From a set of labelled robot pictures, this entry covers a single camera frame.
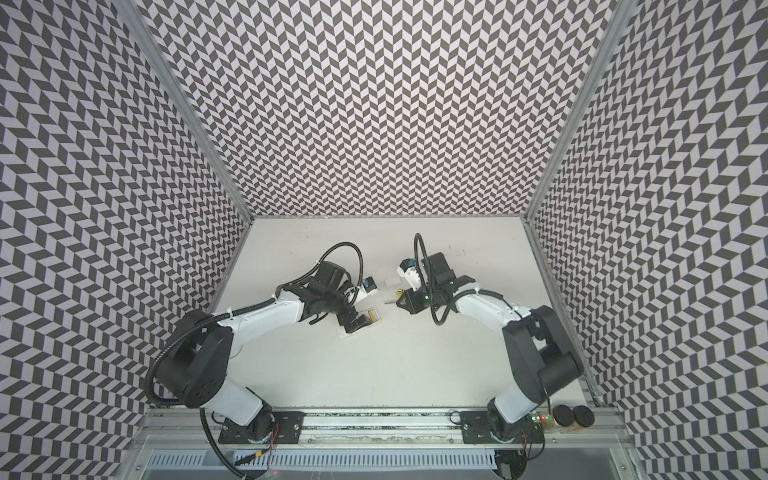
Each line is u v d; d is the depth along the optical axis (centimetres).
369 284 77
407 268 79
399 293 99
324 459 69
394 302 85
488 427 72
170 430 74
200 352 44
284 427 72
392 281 99
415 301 80
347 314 78
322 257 72
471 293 58
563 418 67
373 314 92
